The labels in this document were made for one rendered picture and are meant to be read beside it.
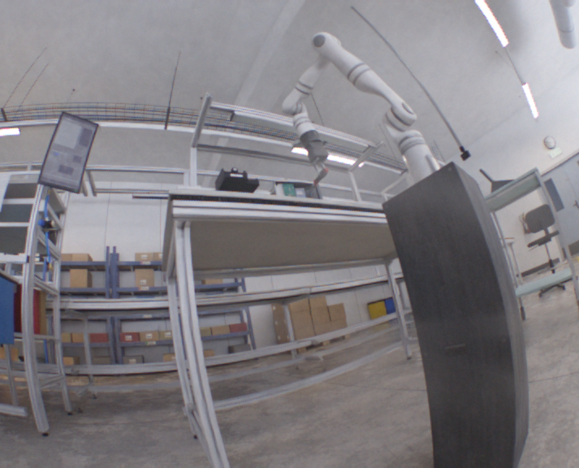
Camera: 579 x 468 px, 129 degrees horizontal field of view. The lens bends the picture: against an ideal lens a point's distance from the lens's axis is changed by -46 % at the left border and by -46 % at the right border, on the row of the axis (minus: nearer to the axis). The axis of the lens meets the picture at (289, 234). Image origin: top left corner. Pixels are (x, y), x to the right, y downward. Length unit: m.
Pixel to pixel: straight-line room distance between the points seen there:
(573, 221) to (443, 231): 6.67
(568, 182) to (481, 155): 2.57
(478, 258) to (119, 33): 3.74
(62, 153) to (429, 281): 1.90
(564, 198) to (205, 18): 7.63
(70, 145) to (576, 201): 8.12
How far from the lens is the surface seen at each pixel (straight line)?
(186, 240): 0.80
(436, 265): 0.65
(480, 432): 0.75
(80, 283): 4.77
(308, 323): 4.66
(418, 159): 0.79
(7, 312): 1.71
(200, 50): 3.64
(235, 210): 0.78
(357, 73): 0.95
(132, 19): 3.54
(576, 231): 7.23
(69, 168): 1.78
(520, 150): 7.50
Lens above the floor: 0.59
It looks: 19 degrees up
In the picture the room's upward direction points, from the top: 11 degrees counter-clockwise
